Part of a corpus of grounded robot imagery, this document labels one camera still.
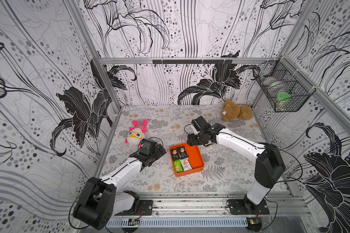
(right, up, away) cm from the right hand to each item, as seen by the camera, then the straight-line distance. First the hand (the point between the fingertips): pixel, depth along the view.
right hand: (193, 139), depth 87 cm
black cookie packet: (-10, -10, +2) cm, 14 cm away
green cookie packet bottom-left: (-9, -15, -3) cm, 18 cm away
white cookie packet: (-4, -14, -2) cm, 15 cm away
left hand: (-19, -10, +2) cm, 22 cm away
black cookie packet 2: (-6, -9, +3) cm, 11 cm away
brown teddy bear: (+30, +18, +17) cm, 39 cm away
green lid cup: (+49, +23, -7) cm, 55 cm away
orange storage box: (+2, -12, +3) cm, 12 cm away
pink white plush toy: (-36, +3, +6) cm, 37 cm away
